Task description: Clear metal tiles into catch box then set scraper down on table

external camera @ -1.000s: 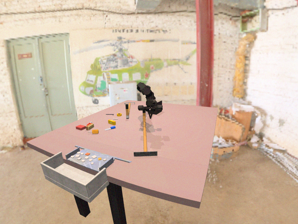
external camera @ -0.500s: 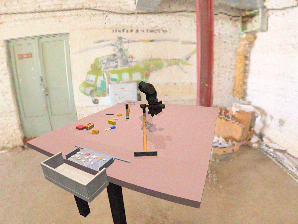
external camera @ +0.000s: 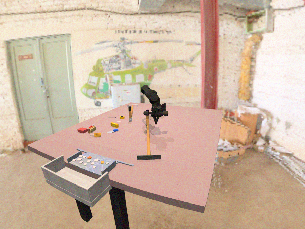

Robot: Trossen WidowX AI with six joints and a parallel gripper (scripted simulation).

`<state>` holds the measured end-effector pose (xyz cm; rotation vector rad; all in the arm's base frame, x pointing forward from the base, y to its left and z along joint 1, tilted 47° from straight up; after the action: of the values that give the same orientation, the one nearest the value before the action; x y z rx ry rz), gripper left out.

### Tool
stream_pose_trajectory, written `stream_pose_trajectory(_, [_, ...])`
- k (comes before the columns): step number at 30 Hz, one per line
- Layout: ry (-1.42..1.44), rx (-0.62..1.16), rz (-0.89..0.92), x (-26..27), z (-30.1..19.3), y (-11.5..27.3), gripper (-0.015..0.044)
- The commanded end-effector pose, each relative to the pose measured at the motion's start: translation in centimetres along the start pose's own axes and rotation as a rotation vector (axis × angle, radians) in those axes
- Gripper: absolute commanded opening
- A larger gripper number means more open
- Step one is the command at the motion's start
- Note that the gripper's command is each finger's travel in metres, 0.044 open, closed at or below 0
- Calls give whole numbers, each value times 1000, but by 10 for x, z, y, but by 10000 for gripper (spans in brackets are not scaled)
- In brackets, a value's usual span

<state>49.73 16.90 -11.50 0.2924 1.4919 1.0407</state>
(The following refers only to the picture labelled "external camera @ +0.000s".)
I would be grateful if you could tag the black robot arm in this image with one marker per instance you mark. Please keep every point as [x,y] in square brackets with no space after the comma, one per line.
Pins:
[152,96]

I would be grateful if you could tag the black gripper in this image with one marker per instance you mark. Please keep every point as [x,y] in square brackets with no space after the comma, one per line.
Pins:
[156,113]

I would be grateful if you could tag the red rectangular block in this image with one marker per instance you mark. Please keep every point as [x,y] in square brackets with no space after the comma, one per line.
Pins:
[82,130]

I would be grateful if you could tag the tan scrub brush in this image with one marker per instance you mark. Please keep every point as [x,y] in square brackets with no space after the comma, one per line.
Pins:
[91,129]

